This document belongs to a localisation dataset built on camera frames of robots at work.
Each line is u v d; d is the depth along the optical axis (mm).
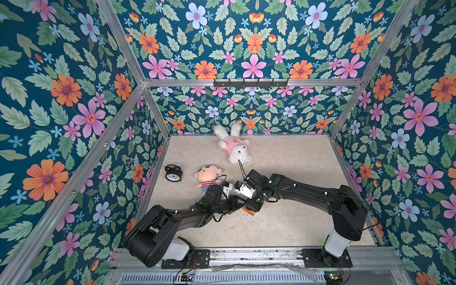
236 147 1016
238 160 972
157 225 486
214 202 704
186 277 718
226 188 822
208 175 904
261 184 645
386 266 724
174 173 932
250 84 930
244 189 750
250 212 847
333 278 712
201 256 744
